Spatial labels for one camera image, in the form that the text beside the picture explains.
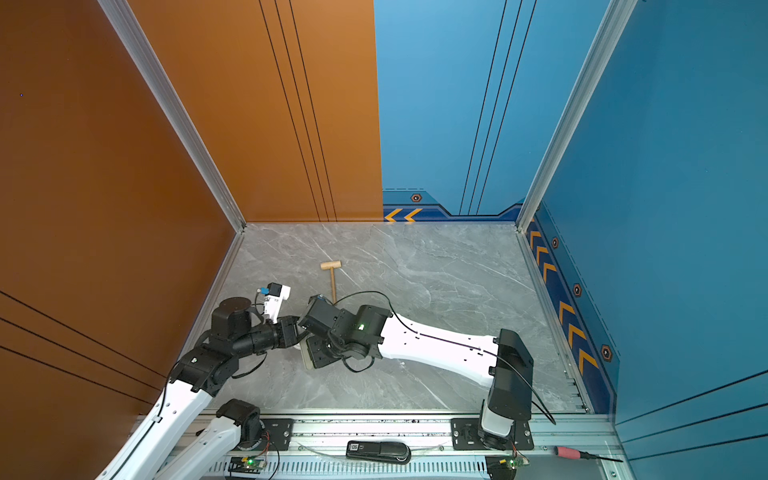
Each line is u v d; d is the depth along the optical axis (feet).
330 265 3.46
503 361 1.34
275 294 2.18
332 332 1.66
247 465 2.31
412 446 2.36
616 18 2.29
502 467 2.31
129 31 2.35
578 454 2.28
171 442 1.52
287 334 2.04
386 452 2.19
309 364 2.24
